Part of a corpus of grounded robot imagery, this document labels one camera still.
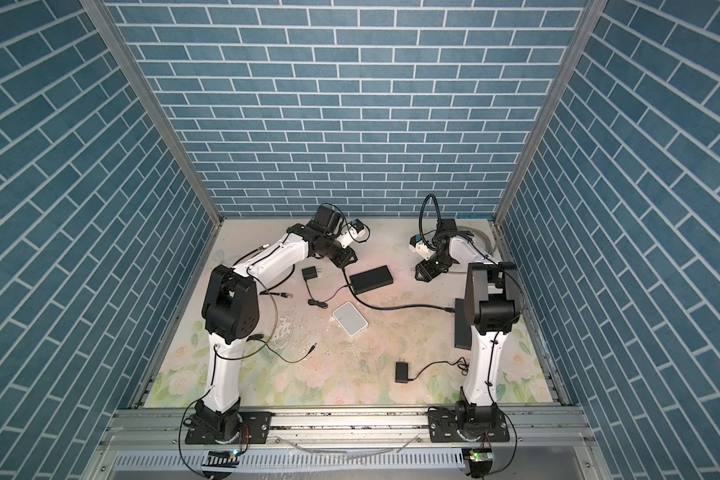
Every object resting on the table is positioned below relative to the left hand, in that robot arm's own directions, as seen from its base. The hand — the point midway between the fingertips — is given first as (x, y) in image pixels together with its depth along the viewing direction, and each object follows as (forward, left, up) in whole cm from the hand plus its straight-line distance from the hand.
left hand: (353, 254), depth 96 cm
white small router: (-18, +1, -10) cm, 20 cm away
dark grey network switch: (-34, -25, +16) cm, 45 cm away
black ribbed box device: (-4, -6, -8) cm, 11 cm away
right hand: (-1, -25, -7) cm, 26 cm away
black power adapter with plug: (-35, -14, -9) cm, 39 cm away
